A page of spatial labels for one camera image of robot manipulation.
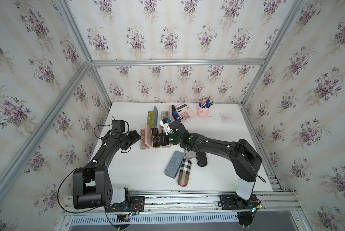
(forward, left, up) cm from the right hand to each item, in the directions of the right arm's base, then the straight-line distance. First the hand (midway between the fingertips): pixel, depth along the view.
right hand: (157, 139), depth 81 cm
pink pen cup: (+29, -30, -6) cm, 43 cm away
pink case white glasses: (-1, -5, -6) cm, 8 cm away
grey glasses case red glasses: (-3, -19, -13) cm, 23 cm away
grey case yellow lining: (+24, +7, -10) cm, 27 cm away
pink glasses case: (+5, +9, -7) cm, 13 cm away
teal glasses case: (-10, -10, -12) cm, 18 cm away
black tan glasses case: (-6, -26, -13) cm, 30 cm away
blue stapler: (+30, -9, -13) cm, 34 cm away
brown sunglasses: (+14, +5, -14) cm, 20 cm away
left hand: (+3, +13, -5) cm, 15 cm away
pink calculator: (+32, -17, -13) cm, 39 cm away
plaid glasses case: (-15, -15, -12) cm, 25 cm away
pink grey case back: (+31, -3, -14) cm, 34 cm away
